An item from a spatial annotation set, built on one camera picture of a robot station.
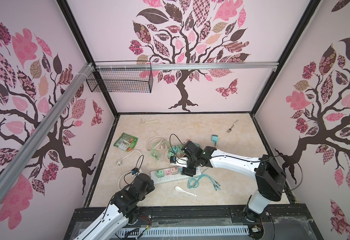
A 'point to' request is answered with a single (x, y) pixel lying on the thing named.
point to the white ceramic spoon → (179, 189)
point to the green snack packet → (126, 142)
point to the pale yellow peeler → (152, 121)
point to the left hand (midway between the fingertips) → (152, 184)
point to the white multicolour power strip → (170, 174)
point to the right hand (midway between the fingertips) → (182, 164)
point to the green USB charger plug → (170, 153)
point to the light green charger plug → (160, 173)
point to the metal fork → (229, 129)
